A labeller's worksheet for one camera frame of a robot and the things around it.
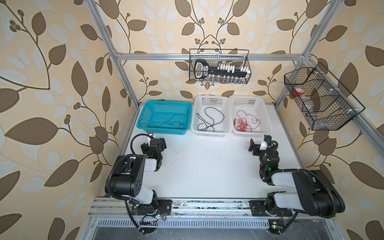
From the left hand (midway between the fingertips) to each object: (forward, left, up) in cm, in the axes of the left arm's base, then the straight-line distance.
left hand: (153, 139), depth 93 cm
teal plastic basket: (+23, -4, -6) cm, 24 cm away
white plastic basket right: (+26, -67, -4) cm, 72 cm away
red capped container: (+17, -83, +28) cm, 89 cm away
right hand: (-1, -66, +4) cm, 66 cm away
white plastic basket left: (+25, -38, -5) cm, 46 cm away
